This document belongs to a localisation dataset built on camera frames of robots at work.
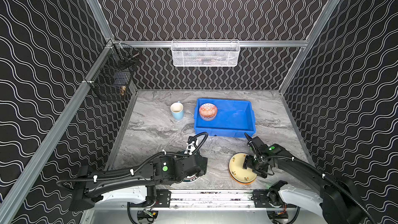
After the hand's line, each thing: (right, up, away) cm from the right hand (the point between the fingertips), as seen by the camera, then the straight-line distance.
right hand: (249, 170), depth 82 cm
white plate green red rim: (-31, -3, -3) cm, 31 cm away
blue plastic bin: (-2, +26, +26) cm, 36 cm away
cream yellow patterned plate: (-6, -1, 0) cm, 6 cm away
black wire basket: (-78, +52, +10) cm, 94 cm away
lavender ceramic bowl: (-21, +26, +15) cm, 36 cm away
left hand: (-25, +11, -12) cm, 30 cm away
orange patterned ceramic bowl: (-21, +31, +21) cm, 43 cm away
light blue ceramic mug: (-40, +31, +16) cm, 53 cm away
